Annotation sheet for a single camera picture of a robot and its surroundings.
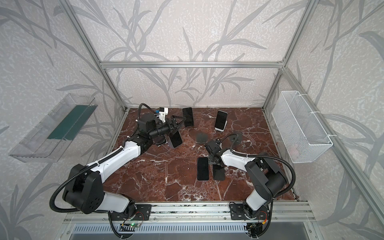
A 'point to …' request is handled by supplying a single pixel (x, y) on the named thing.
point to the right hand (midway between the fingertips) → (216, 154)
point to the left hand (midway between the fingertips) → (186, 118)
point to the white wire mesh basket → (303, 138)
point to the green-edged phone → (221, 120)
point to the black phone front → (202, 168)
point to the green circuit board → (134, 224)
